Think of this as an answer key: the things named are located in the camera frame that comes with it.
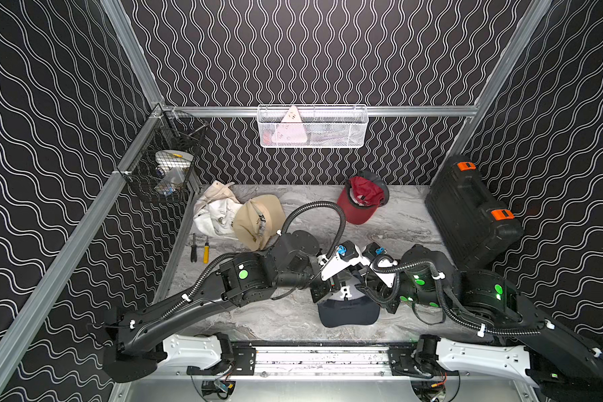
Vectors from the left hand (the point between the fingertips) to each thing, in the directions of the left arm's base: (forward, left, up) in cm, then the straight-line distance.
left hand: (351, 270), depth 56 cm
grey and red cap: (+55, -16, -29) cm, 64 cm away
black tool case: (+26, -44, -13) cm, 52 cm away
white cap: (+35, +48, -30) cm, 66 cm away
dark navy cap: (-1, -2, -19) cm, 19 cm away
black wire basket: (+62, +65, -8) cm, 90 cm away
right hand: (+1, -3, -4) cm, 5 cm away
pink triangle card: (+54, +19, +1) cm, 57 cm away
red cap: (+42, -8, -31) cm, 53 cm away
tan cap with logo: (+34, +31, -28) cm, 54 cm away
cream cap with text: (+50, +53, -30) cm, 79 cm away
